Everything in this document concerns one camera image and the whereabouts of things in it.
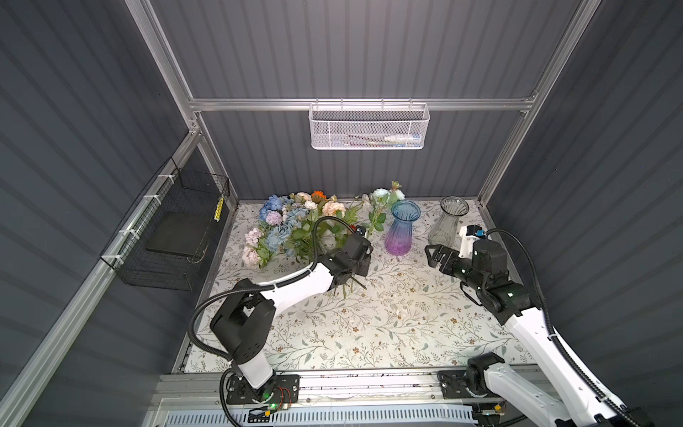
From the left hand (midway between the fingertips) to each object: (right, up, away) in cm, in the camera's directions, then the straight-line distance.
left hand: (363, 257), depth 88 cm
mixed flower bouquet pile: (-26, +10, +3) cm, 29 cm away
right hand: (+22, +3, -12) cm, 25 cm away
